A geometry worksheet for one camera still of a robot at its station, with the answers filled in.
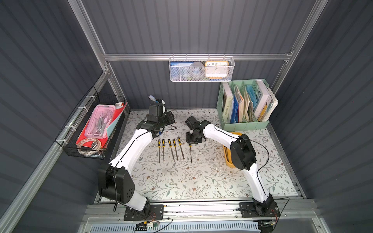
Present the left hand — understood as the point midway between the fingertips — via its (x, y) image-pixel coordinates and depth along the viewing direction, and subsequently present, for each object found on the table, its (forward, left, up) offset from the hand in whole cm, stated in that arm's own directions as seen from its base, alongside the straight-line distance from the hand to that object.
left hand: (171, 114), depth 82 cm
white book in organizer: (+16, -62, -5) cm, 64 cm away
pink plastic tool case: (-7, +35, +5) cm, 36 cm away
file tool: (-5, +11, -26) cm, 29 cm away
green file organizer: (+14, -47, -6) cm, 49 cm away
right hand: (-3, -11, -22) cm, 25 cm away
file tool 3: (-5, +3, -26) cm, 27 cm away
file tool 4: (-5, 0, -26) cm, 27 cm away
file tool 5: (-4, -4, -26) cm, 26 cm away
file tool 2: (-5, +8, -26) cm, 28 cm away
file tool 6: (-8, -11, -22) cm, 26 cm away
